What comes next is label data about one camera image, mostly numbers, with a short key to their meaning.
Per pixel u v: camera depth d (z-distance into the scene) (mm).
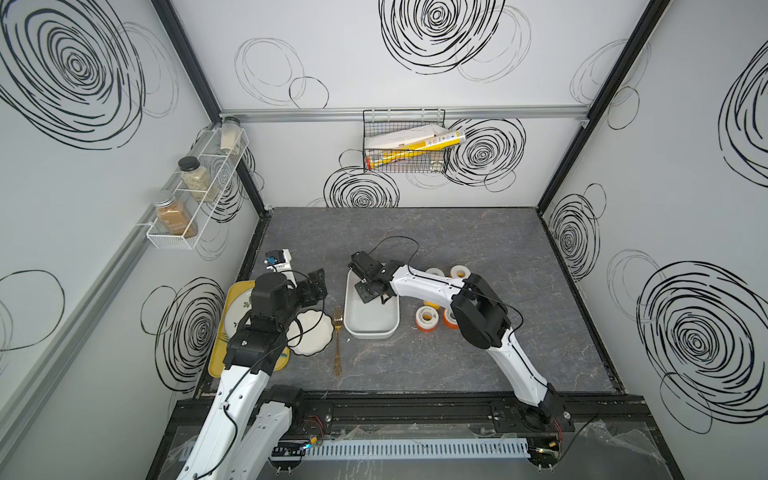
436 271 968
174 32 737
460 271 973
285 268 634
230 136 866
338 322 896
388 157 864
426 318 867
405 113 913
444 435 710
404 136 867
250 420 468
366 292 866
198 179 707
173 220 643
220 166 963
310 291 643
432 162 877
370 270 752
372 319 901
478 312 559
